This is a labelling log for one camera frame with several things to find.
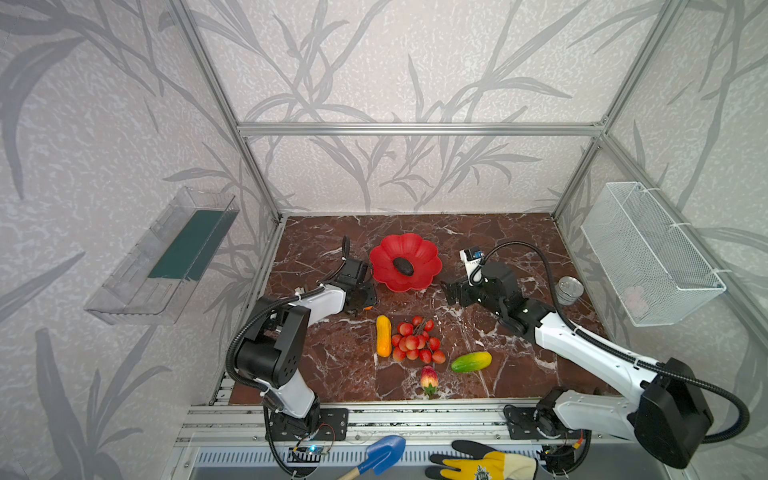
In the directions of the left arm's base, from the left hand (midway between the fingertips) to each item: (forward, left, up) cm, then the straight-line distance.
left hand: (376, 287), depth 96 cm
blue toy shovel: (-44, -4, -2) cm, 44 cm away
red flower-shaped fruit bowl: (+16, -16, -3) cm, 22 cm away
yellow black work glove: (-45, -26, 0) cm, 52 cm away
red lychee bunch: (-19, -12, +5) cm, 23 cm away
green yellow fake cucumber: (-23, -28, +1) cm, 36 cm away
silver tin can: (-1, -61, +2) cm, 61 cm away
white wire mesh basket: (-14, -63, +32) cm, 72 cm away
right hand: (-2, -24, +16) cm, 28 cm away
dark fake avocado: (+8, -9, +1) cm, 12 cm away
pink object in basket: (-13, -67, +19) cm, 71 cm away
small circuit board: (-44, +13, -4) cm, 46 cm away
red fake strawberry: (-28, -16, +2) cm, 32 cm away
